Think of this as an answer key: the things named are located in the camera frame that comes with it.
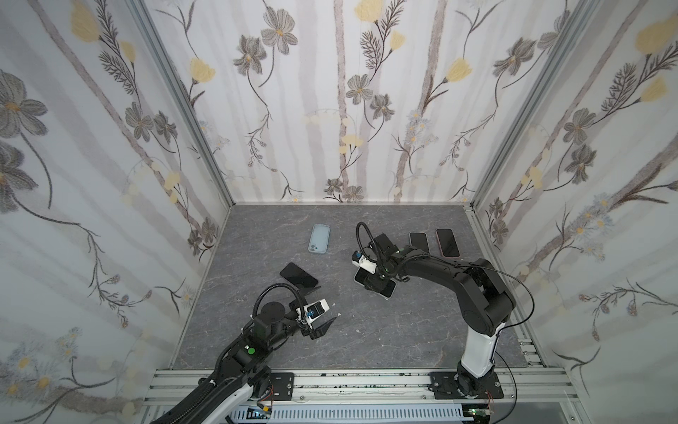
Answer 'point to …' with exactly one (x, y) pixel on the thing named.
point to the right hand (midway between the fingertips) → (367, 269)
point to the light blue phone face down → (419, 240)
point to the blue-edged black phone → (419, 240)
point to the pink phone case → (440, 247)
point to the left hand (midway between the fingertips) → (320, 294)
